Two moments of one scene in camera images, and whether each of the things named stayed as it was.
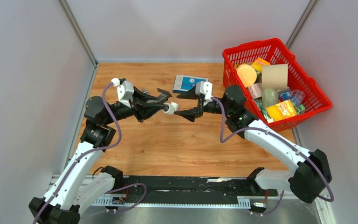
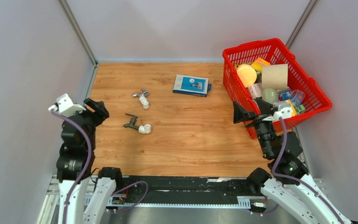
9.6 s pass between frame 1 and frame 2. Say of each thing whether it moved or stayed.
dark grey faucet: moved
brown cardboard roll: stayed
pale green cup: stayed
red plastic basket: stayed
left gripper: moved
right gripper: moved
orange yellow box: stayed
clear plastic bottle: stayed
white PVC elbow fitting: moved
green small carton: stayed
